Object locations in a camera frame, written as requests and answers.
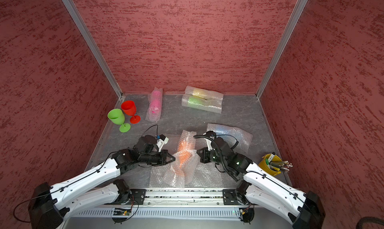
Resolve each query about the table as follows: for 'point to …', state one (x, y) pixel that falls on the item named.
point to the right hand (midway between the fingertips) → (197, 155)
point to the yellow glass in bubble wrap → (203, 93)
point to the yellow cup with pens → (272, 163)
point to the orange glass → (184, 163)
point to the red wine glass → (130, 108)
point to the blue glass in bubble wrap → (231, 135)
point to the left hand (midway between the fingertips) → (173, 163)
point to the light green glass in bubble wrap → (214, 105)
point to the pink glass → (155, 100)
